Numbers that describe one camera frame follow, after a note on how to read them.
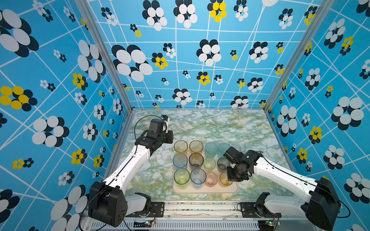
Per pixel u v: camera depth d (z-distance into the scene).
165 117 0.72
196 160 0.80
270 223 0.71
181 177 0.83
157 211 0.73
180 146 0.82
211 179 0.82
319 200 0.38
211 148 0.93
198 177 0.81
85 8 0.69
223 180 0.77
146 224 0.70
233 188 0.81
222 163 0.87
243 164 0.56
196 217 0.72
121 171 0.45
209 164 0.88
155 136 0.61
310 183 0.43
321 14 0.70
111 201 0.39
